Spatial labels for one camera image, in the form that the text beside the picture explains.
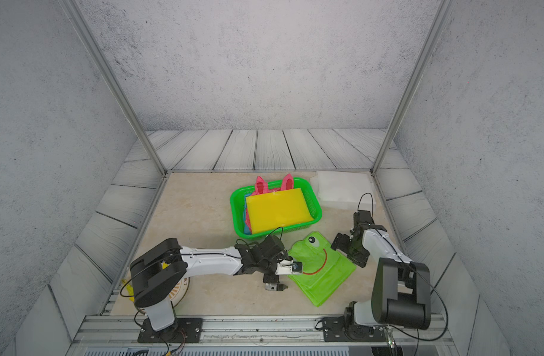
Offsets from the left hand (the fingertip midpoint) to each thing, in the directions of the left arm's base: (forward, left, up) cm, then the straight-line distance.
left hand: (290, 273), depth 83 cm
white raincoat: (+42, -30, -2) cm, 52 cm away
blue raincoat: (+20, +18, 0) cm, 27 cm away
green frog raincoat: (+2, -13, -1) cm, 13 cm away
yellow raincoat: (+27, +7, +3) cm, 28 cm away
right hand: (+8, -22, +1) cm, 23 cm away
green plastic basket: (+32, +22, +5) cm, 39 cm away
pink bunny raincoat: (+37, +11, +7) cm, 39 cm away
